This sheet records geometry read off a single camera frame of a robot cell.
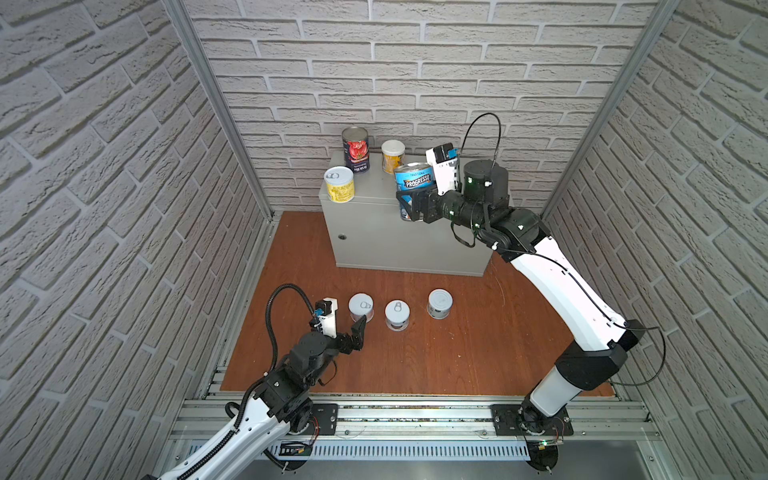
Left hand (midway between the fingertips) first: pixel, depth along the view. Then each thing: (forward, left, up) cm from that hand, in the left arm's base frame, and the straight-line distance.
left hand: (353, 313), depth 78 cm
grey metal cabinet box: (+25, -2, +13) cm, 29 cm away
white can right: (+7, -26, -8) cm, 28 cm away
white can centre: (+4, -12, -9) cm, 16 cm away
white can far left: (+7, -1, -8) cm, 10 cm away
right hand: (+14, -15, +32) cm, 38 cm away
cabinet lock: (+24, +4, +3) cm, 25 cm away
